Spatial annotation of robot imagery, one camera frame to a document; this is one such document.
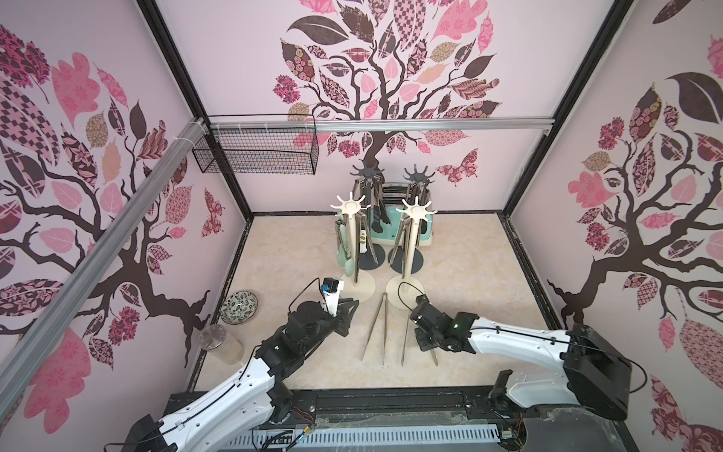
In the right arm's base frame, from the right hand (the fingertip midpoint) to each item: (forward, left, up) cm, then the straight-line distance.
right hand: (422, 332), depth 85 cm
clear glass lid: (-6, +57, +13) cm, 59 cm away
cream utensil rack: (+17, +22, -1) cm, 27 cm away
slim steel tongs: (+12, +12, -1) cm, 17 cm away
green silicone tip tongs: (+14, +23, +24) cm, 36 cm away
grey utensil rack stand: (+17, +16, +18) cm, 29 cm away
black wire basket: (+54, +51, +33) cm, 81 cm away
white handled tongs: (+16, +17, +26) cm, 35 cm away
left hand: (+2, +20, +14) cm, 24 cm away
